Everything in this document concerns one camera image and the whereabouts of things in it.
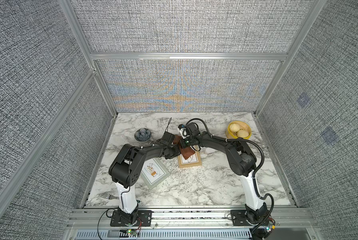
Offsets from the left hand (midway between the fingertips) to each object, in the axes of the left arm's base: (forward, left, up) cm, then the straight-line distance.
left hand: (182, 152), depth 96 cm
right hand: (+9, +2, +3) cm, 10 cm away
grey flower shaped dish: (+15, +27, +1) cm, 31 cm away
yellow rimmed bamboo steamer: (+19, -44, +3) cm, 48 cm away
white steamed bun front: (+10, -41, +4) cm, 43 cm away
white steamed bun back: (+14, -36, +6) cm, 39 cm away
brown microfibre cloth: (-1, -2, +2) cm, 3 cm away
